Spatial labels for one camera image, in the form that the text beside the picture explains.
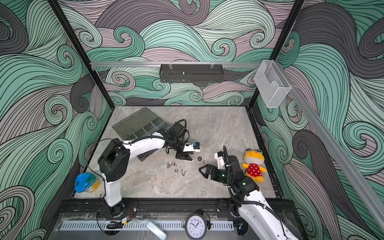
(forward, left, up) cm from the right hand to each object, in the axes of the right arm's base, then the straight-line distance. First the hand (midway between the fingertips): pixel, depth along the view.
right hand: (204, 172), depth 77 cm
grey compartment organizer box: (+38, +43, -6) cm, 58 cm away
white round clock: (-23, +5, -6) cm, 24 cm away
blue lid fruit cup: (-5, +59, +2) cm, 59 cm away
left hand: (+12, +6, -1) cm, 13 cm away
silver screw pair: (+3, +12, -9) cm, 15 cm away
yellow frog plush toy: (+9, -30, -4) cm, 31 cm away
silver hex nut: (+4, +16, -8) cm, 18 cm away
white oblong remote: (-24, +22, -4) cm, 33 cm away
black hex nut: (+12, +1, -9) cm, 15 cm away
